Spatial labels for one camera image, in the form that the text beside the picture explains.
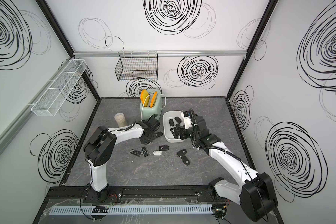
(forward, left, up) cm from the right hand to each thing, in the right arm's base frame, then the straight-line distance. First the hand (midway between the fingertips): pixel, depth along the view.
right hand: (177, 128), depth 79 cm
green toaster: (+16, +21, -5) cm, 27 cm away
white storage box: (+5, +6, -16) cm, 18 cm away
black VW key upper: (+5, +13, -15) cm, 20 cm away
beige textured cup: (+11, +39, -7) cm, 41 cm away
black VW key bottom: (+14, 0, -18) cm, 23 cm away
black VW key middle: (-4, +9, -18) cm, 20 cm away
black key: (+16, +4, -17) cm, 23 cm away
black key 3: (-12, -5, -17) cm, 22 cm away
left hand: (+3, +18, -19) cm, 26 cm away
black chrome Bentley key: (-7, +21, -17) cm, 28 cm away
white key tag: (-7, +13, -18) cm, 23 cm away
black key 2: (-7, -3, -18) cm, 19 cm away
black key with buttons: (+19, -1, -18) cm, 26 cm away
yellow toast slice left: (+23, +22, +2) cm, 32 cm away
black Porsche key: (-8, +26, -17) cm, 32 cm away
